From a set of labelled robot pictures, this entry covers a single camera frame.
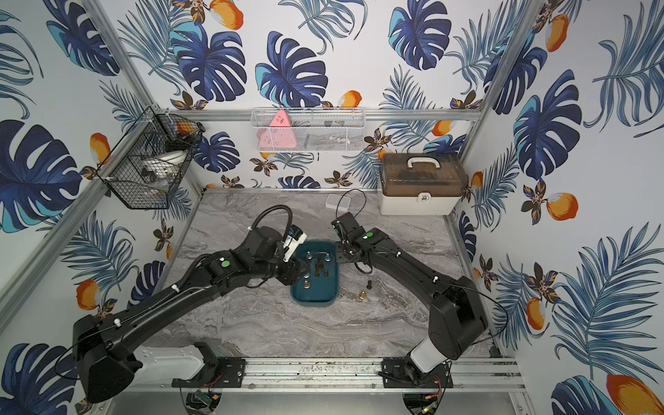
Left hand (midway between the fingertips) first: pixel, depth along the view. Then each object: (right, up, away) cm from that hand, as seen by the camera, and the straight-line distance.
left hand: (303, 260), depth 74 cm
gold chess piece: (+19, -14, +15) cm, 28 cm away
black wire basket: (-47, +30, +5) cm, 56 cm away
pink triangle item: (-11, +41, +16) cm, 45 cm away
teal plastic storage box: (+4, -13, +18) cm, 23 cm away
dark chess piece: (+21, -12, +18) cm, 31 cm away
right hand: (+12, +1, +12) cm, 17 cm away
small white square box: (+10, +19, +43) cm, 48 cm away
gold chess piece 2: (-1, -12, +18) cm, 21 cm away
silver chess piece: (-1, -3, +24) cm, 24 cm away
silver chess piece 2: (+7, -3, +24) cm, 25 cm away
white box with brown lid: (+44, +26, +30) cm, 59 cm away
